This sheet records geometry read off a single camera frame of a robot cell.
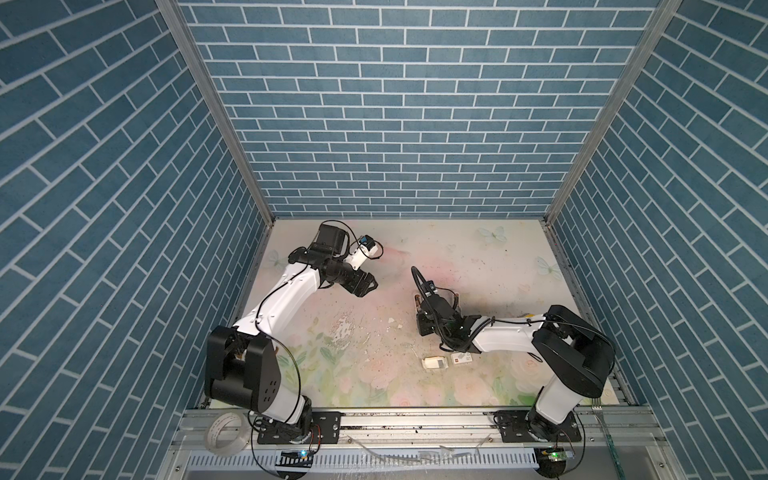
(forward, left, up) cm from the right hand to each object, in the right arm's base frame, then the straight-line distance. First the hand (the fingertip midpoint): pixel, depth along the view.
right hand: (417, 310), depth 92 cm
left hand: (+2, +15, +13) cm, 20 cm away
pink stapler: (-5, -10, +15) cm, 19 cm away
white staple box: (-13, -13, -2) cm, 19 cm away
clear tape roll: (-36, +48, +1) cm, 60 cm away
